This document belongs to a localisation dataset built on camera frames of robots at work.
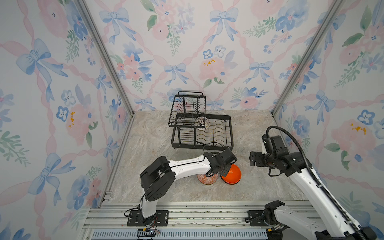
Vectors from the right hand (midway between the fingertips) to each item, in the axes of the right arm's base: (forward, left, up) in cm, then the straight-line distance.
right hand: (258, 157), depth 76 cm
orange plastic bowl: (-5, +11, -12) cm, 17 cm away
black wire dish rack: (+14, +33, +4) cm, 36 cm away
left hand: (-1, +15, -10) cm, 18 cm away
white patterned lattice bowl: (+16, +29, +8) cm, 34 cm away
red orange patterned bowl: (-7, +25, -15) cm, 30 cm away
